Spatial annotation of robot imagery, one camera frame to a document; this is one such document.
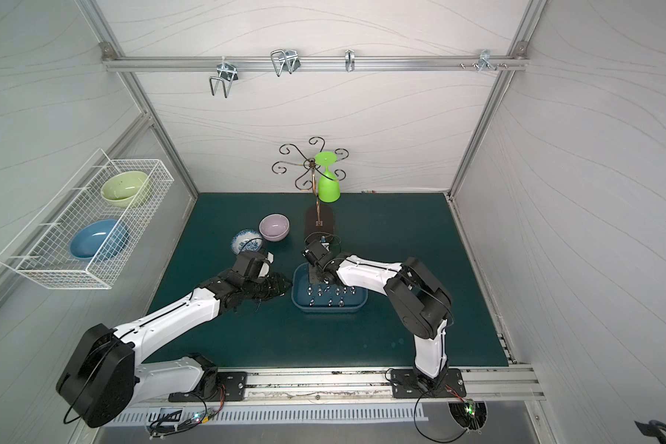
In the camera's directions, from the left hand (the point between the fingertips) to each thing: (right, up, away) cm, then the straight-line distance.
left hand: (291, 286), depth 83 cm
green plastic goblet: (+11, +31, +10) cm, 34 cm away
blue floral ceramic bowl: (-21, +13, +20) cm, 31 cm away
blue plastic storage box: (+10, -5, +5) cm, 12 cm away
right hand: (+7, +4, +9) cm, 12 cm away
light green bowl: (-44, +29, -9) cm, 54 cm away
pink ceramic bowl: (-11, +18, +23) cm, 31 cm away
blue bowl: (-44, +16, -17) cm, 49 cm away
